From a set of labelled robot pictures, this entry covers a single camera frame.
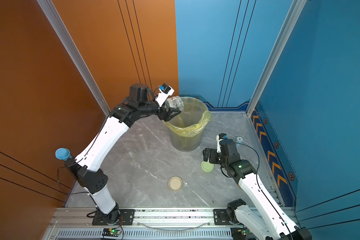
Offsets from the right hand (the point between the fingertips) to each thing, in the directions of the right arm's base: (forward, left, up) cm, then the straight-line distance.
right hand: (211, 152), depth 79 cm
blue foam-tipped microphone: (-9, +65, +14) cm, 68 cm away
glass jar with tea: (+3, +45, -5) cm, 46 cm away
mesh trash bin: (+9, +13, -6) cm, 17 cm away
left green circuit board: (-34, +49, -18) cm, 62 cm away
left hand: (+13, +18, +23) cm, 32 cm away
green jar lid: (-1, +1, -15) cm, 15 cm away
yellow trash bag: (+26, +11, -5) cm, 28 cm away
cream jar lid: (-11, +20, -17) cm, 28 cm away
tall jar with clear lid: (+13, +41, -12) cm, 44 cm away
